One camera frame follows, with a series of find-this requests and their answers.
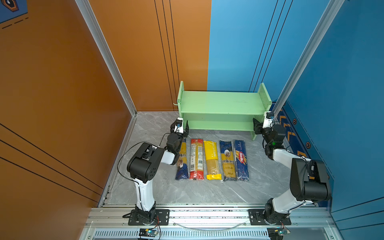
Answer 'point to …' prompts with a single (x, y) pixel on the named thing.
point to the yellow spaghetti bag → (212, 164)
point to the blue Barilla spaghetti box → (242, 169)
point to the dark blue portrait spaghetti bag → (227, 149)
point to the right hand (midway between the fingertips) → (257, 118)
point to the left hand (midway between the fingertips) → (182, 119)
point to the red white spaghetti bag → (196, 160)
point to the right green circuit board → (281, 231)
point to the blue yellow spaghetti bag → (182, 171)
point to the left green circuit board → (148, 232)
